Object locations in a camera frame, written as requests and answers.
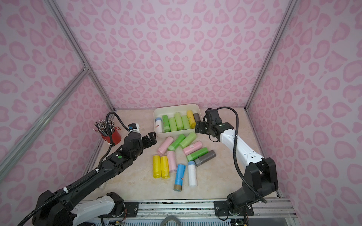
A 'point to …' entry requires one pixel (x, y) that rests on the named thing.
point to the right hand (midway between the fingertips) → (199, 126)
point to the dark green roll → (166, 124)
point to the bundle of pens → (101, 126)
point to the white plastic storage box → (170, 111)
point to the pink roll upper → (163, 149)
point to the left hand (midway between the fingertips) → (153, 135)
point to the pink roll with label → (193, 148)
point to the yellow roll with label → (191, 118)
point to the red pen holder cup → (116, 136)
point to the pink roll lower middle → (171, 156)
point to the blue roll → (180, 171)
